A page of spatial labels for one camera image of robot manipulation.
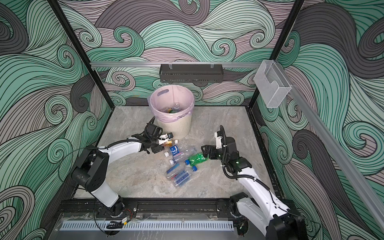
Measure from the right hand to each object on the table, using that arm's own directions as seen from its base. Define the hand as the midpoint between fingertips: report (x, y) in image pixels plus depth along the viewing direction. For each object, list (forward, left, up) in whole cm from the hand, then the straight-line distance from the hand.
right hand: (209, 147), depth 82 cm
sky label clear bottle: (-14, +15, -8) cm, 22 cm away
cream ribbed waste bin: (+13, +17, -1) cm, 21 cm away
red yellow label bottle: (+7, +25, -8) cm, 27 cm away
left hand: (+10, +31, -7) cm, 33 cm away
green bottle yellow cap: (-3, +7, -8) cm, 11 cm away
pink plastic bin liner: (+34, +24, +2) cm, 41 cm away
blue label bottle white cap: (+3, +19, -8) cm, 21 cm away
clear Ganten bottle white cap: (+1, +15, -12) cm, 19 cm away
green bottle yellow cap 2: (+26, +24, +2) cm, 35 cm away
